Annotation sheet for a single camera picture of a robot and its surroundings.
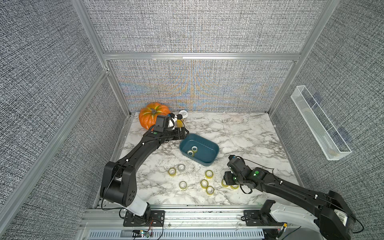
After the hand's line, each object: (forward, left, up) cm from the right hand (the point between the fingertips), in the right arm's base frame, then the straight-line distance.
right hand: (225, 174), depth 83 cm
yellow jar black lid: (+37, +28, 0) cm, 47 cm away
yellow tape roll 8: (+16, +20, -6) cm, 26 cm away
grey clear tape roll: (+6, +25, -5) cm, 27 cm away
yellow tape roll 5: (-4, +1, -5) cm, 7 cm away
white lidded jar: (+45, +24, +1) cm, 51 cm away
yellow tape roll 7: (+19, +17, -5) cm, 26 cm away
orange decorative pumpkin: (+38, +48, +7) cm, 62 cm away
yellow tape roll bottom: (-7, +9, -5) cm, 12 cm away
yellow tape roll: (+4, +31, -5) cm, 31 cm away
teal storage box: (+18, +13, -5) cm, 23 cm away
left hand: (+21, +23, +12) cm, 33 cm away
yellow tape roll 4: (-3, +12, -6) cm, 14 cm away
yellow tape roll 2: (-4, +24, -5) cm, 25 cm away
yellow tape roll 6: (-6, -4, -4) cm, 9 cm away
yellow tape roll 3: (+2, +9, -6) cm, 10 cm away
